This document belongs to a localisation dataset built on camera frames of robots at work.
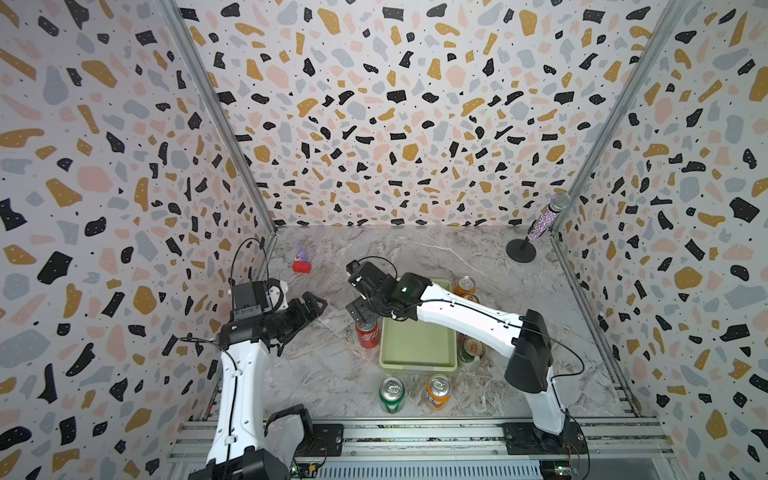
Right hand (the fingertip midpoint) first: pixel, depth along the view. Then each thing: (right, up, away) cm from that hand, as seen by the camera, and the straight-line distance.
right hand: (364, 303), depth 80 cm
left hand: (-12, -2, -3) cm, 13 cm away
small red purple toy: (-27, +10, +29) cm, 41 cm away
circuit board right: (+47, -38, -10) cm, 61 cm away
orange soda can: (+19, -19, -9) cm, 28 cm away
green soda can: (+8, -21, -9) cm, 24 cm away
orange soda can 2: (+29, +3, +12) cm, 32 cm away
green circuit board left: (-16, -39, -8) cm, 43 cm away
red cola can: (+1, -9, +3) cm, 10 cm away
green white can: (+31, 0, +8) cm, 32 cm away
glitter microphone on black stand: (+56, +15, +35) cm, 67 cm away
